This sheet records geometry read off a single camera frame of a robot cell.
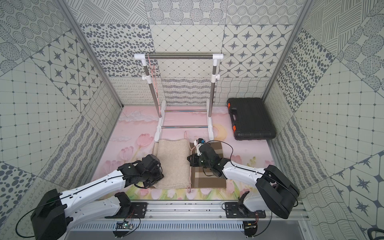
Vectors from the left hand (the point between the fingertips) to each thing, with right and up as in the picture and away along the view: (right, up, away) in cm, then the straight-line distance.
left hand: (164, 172), depth 81 cm
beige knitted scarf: (+5, +8, +7) cm, 11 cm away
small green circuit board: (-17, -22, -11) cm, 30 cm away
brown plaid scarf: (+21, 0, -8) cm, 22 cm away
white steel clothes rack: (+8, +30, +31) cm, 44 cm away
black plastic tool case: (+56, +29, +24) cm, 68 cm away
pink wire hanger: (-11, +63, +14) cm, 66 cm away
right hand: (+13, +6, +2) cm, 14 cm away
